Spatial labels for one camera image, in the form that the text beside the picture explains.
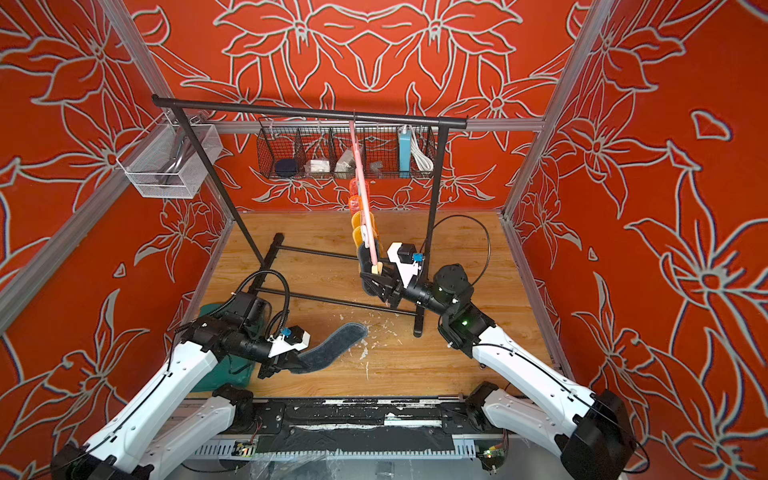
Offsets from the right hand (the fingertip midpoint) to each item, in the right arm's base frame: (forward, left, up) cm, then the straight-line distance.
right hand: (361, 271), depth 63 cm
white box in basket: (+38, +16, +1) cm, 41 cm away
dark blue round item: (+46, +29, -6) cm, 55 cm away
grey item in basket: (+40, +8, -1) cm, 41 cm away
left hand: (-11, +14, -21) cm, 28 cm away
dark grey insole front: (-13, +8, -14) cm, 21 cm away
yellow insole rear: (+15, +2, 0) cm, 15 cm away
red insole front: (+21, +3, +1) cm, 21 cm away
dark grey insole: (+8, 0, -6) cm, 10 cm away
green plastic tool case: (-18, +28, -12) cm, 35 cm away
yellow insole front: (+10, +2, 0) cm, 11 cm away
